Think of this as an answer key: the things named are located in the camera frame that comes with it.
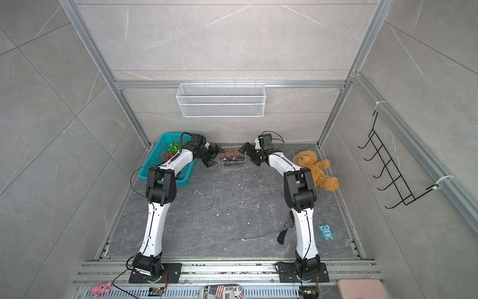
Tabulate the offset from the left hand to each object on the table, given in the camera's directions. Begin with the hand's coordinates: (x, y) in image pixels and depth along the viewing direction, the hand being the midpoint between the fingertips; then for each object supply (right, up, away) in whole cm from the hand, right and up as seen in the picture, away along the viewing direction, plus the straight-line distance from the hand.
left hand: (224, 152), depth 106 cm
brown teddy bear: (+47, -4, -6) cm, 47 cm away
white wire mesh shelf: (-2, +29, -5) cm, 29 cm away
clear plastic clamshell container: (+5, -3, -2) cm, 6 cm away
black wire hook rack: (+63, -15, -48) cm, 81 cm away
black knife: (+28, -40, -22) cm, 54 cm away
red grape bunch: (-35, -2, +2) cm, 35 cm away
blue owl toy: (+49, -37, -22) cm, 66 cm away
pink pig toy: (-43, -53, -37) cm, 78 cm away
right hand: (+12, 0, -4) cm, 13 cm away
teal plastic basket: (-19, -14, -16) cm, 28 cm away
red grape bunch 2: (+4, 0, +4) cm, 6 cm away
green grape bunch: (-32, +3, +5) cm, 32 cm away
